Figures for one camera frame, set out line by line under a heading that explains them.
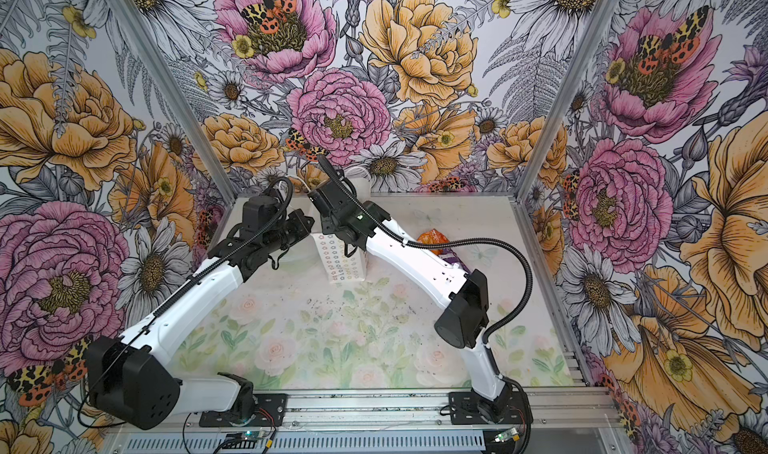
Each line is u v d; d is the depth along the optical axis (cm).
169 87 89
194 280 50
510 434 71
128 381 39
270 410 74
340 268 91
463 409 74
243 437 71
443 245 50
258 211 59
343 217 57
